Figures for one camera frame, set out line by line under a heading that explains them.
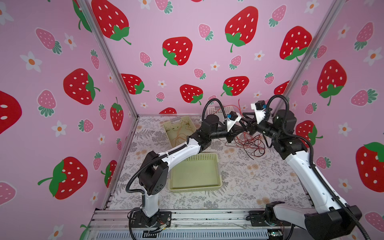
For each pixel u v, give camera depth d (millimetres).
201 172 898
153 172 473
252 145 985
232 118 633
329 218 366
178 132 1068
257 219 734
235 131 670
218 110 1212
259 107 563
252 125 600
